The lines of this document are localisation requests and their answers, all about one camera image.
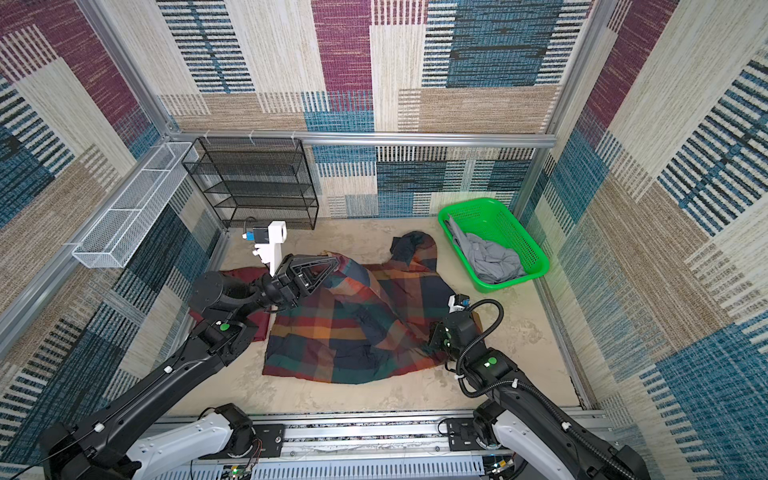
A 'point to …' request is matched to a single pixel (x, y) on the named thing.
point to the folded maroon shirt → (259, 317)
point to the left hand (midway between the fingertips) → (336, 263)
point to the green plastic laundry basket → (490, 221)
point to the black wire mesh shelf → (251, 181)
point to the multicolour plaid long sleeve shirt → (365, 323)
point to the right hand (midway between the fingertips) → (433, 329)
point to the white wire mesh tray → (110, 242)
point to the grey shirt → (492, 263)
